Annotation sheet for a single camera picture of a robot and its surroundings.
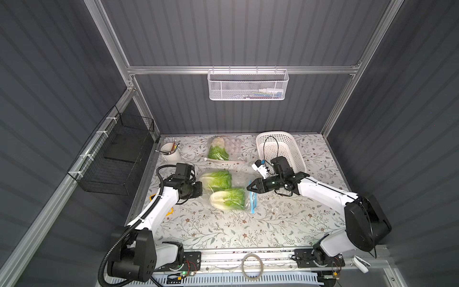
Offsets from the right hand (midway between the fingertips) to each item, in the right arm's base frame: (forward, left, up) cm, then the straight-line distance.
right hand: (251, 188), depth 81 cm
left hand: (0, +24, -4) cm, 25 cm away
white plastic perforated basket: (+39, -19, -13) cm, 45 cm away
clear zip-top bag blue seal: (+12, +5, -11) cm, 17 cm away
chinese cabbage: (-4, +10, -4) cm, 11 cm away
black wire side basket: (+3, +59, +15) cm, 61 cm away
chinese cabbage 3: (+26, +18, -5) cm, 32 cm away
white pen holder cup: (+21, +43, 0) cm, 48 cm away
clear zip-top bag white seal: (+34, +8, -10) cm, 36 cm away
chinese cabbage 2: (+6, +17, -4) cm, 19 cm away
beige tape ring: (-30, -3, -12) cm, 33 cm away
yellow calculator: (-6, +39, -12) cm, 41 cm away
